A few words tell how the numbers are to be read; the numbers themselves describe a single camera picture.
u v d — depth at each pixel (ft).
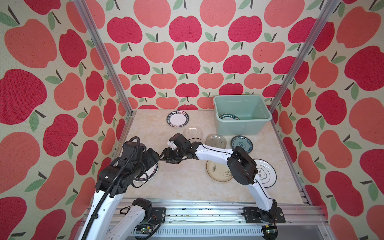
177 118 3.80
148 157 1.92
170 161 2.63
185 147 2.37
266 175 2.89
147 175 1.85
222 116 3.77
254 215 2.41
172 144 2.48
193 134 3.55
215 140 3.45
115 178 1.30
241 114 3.82
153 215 2.41
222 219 2.41
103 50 2.80
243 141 3.41
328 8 2.29
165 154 2.58
